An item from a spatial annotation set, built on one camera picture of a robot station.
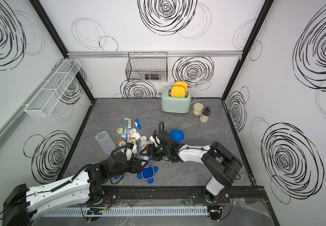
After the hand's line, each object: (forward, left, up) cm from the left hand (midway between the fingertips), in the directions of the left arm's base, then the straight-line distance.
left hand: (144, 162), depth 76 cm
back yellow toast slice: (+52, -22, +14) cm, 58 cm away
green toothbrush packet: (+31, +16, -8) cm, 36 cm away
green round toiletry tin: (+26, +21, -9) cm, 35 cm away
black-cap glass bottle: (+35, -39, +2) cm, 53 cm away
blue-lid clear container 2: (+15, -18, +4) cm, 24 cm away
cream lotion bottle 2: (+18, +10, -8) cm, 22 cm away
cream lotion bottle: (+15, +17, -8) cm, 24 cm away
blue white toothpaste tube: (+19, +14, -8) cm, 25 cm away
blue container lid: (-3, -2, -9) cm, 10 cm away
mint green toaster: (+44, -18, 0) cm, 48 cm away
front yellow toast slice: (+47, -19, +11) cm, 52 cm away
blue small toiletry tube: (+32, +10, -10) cm, 35 cm away
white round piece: (+20, +4, -10) cm, 22 cm away
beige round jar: (+42, -35, -2) cm, 55 cm away
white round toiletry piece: (+22, +9, -9) cm, 25 cm away
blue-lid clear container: (+9, +2, +2) cm, 10 cm away
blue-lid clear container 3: (+16, +28, -6) cm, 33 cm away
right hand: (+3, +1, 0) cm, 3 cm away
